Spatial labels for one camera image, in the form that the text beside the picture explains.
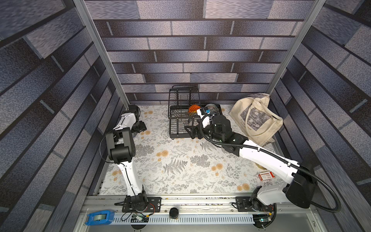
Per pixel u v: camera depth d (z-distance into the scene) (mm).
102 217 667
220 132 573
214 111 1065
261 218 710
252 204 667
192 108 1065
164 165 875
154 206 730
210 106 1088
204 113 621
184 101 1099
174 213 640
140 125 906
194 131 634
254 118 975
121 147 551
